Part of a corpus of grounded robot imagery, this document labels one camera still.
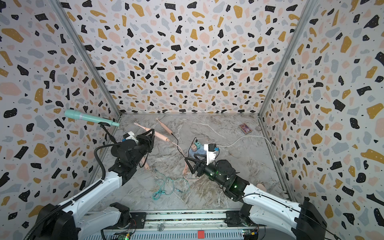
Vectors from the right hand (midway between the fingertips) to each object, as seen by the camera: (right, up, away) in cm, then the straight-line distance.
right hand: (193, 158), depth 69 cm
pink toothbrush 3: (-24, +14, +44) cm, 52 cm away
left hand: (-18, +13, +8) cm, 23 cm away
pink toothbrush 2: (-19, +10, +8) cm, 23 cm away
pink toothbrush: (-24, -2, +2) cm, 24 cm away
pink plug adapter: (-1, +1, +24) cm, 24 cm away
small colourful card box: (+37, +13, +44) cm, 59 cm away
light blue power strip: (+3, -2, +29) cm, 29 cm away
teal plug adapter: (+2, +3, +26) cm, 26 cm away
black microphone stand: (-48, +16, +9) cm, 52 cm away
